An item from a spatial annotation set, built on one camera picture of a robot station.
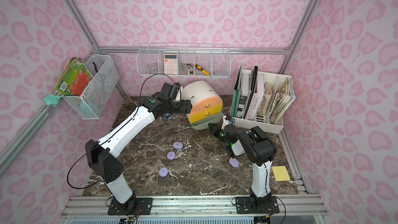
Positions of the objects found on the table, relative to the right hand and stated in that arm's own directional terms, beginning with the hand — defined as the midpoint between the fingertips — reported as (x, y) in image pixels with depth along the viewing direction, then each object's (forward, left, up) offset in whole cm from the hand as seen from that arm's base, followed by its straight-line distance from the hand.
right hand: (207, 124), depth 95 cm
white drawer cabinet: (+13, +7, +17) cm, 22 cm away
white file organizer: (+8, -30, +14) cm, 34 cm away
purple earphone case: (-12, +18, -5) cm, 22 cm away
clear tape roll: (+26, +34, +21) cm, 48 cm away
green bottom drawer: (0, +4, +3) cm, 4 cm away
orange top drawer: (+5, +1, +14) cm, 15 cm away
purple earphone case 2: (-18, +21, -4) cm, 28 cm away
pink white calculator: (+28, +23, +24) cm, 43 cm away
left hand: (+1, +12, +19) cm, 22 cm away
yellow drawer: (+3, +1, +8) cm, 9 cm away
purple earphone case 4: (-21, -15, -6) cm, 27 cm away
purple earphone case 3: (-27, +23, -4) cm, 36 cm away
